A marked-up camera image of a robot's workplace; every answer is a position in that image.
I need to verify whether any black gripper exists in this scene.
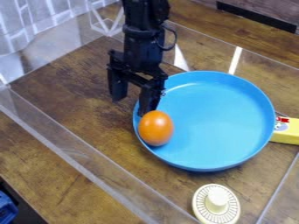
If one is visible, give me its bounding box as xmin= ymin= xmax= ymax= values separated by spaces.
xmin=107 ymin=24 xmax=167 ymax=117

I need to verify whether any orange ball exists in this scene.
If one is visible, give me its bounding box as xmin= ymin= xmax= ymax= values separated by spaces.
xmin=137 ymin=110 xmax=173 ymax=146

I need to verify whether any round blue tray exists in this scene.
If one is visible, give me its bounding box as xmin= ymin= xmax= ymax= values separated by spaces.
xmin=145 ymin=71 xmax=276 ymax=172

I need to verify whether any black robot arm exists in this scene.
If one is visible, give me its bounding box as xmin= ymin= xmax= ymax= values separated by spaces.
xmin=107 ymin=0 xmax=169 ymax=117

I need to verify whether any grey patterned curtain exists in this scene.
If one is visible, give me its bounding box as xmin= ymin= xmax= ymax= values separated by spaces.
xmin=0 ymin=0 xmax=117 ymax=56

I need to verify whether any yellow butter block toy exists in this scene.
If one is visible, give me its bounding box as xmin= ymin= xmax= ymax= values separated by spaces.
xmin=269 ymin=116 xmax=299 ymax=145

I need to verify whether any cream round sink strainer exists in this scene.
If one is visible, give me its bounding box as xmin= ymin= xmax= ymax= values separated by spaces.
xmin=191 ymin=184 xmax=240 ymax=224

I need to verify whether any blue plastic object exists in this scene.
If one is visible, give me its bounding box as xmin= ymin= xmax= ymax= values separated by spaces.
xmin=0 ymin=191 xmax=18 ymax=224

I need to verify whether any clear acrylic enclosure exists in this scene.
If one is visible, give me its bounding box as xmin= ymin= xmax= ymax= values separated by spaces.
xmin=0 ymin=0 xmax=299 ymax=224

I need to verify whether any black cable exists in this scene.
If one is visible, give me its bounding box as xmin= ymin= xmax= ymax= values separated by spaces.
xmin=153 ymin=22 xmax=179 ymax=52

